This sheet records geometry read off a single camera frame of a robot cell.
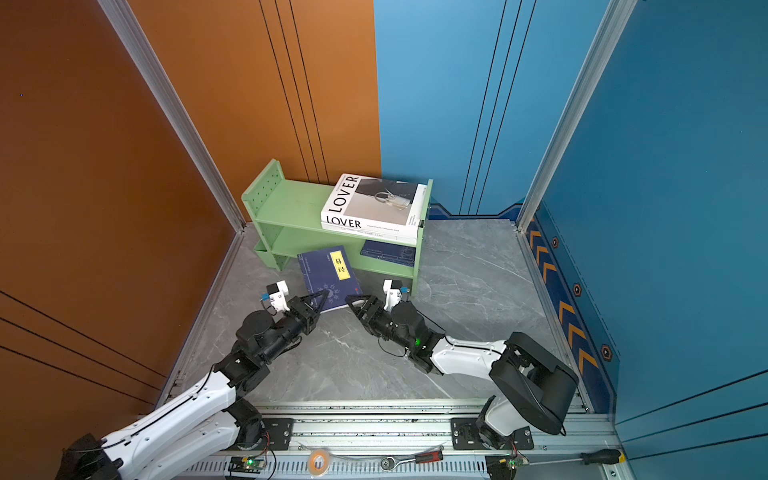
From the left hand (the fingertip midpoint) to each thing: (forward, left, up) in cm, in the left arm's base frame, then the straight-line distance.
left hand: (330, 291), depth 73 cm
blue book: (+19, -18, -8) cm, 27 cm away
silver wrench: (-31, +22, -2) cm, 38 cm away
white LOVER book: (+21, -13, +10) cm, 27 cm away
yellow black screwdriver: (-31, -65, -20) cm, 75 cm away
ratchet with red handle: (-33, -15, -21) cm, 42 cm away
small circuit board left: (-33, +19, -25) cm, 46 cm away
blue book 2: (+8, +1, -1) cm, 8 cm away
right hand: (-2, -3, -5) cm, 6 cm away
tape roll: (-33, 0, -23) cm, 40 cm away
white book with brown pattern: (+14, -11, +6) cm, 19 cm away
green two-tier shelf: (+23, +16, +1) cm, 28 cm away
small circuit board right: (-33, -42, -25) cm, 59 cm away
